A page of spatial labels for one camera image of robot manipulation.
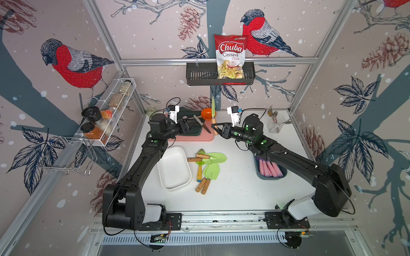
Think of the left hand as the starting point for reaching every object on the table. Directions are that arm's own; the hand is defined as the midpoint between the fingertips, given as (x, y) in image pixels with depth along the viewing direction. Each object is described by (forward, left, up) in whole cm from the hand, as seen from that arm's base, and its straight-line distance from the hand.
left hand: (196, 118), depth 77 cm
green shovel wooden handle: (-2, -9, +4) cm, 10 cm away
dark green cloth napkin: (+17, +4, -29) cm, 34 cm away
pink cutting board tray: (+11, -3, -29) cm, 31 cm away
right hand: (-5, -8, +1) cm, 10 cm away
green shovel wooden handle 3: (-15, -8, -29) cm, 34 cm away
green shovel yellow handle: (-11, -1, -29) cm, 31 cm away
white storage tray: (-14, +14, -28) cm, 35 cm away
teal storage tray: (-15, -33, -25) cm, 44 cm away
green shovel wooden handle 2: (-6, -11, -29) cm, 31 cm away
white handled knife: (+19, -1, -27) cm, 33 cm away
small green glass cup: (+35, +40, -29) cm, 60 cm away
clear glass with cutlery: (+14, -50, -24) cm, 57 cm away
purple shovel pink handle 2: (-18, -41, -24) cm, 51 cm away
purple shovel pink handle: (-14, -36, -26) cm, 46 cm away
